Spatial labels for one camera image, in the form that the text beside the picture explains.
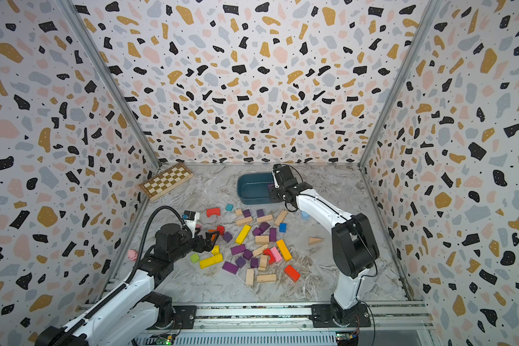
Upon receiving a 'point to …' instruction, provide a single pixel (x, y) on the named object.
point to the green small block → (194, 258)
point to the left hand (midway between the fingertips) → (211, 230)
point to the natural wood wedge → (313, 240)
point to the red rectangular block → (292, 272)
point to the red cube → (221, 229)
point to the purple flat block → (230, 267)
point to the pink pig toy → (132, 254)
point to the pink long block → (276, 254)
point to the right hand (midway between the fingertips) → (276, 191)
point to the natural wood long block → (281, 217)
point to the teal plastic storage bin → (252, 188)
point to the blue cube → (282, 227)
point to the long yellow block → (243, 234)
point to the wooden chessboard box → (158, 184)
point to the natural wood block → (266, 277)
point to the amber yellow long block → (284, 249)
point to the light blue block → (305, 215)
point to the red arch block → (213, 211)
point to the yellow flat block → (211, 260)
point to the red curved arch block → (267, 251)
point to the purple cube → (227, 236)
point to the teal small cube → (229, 207)
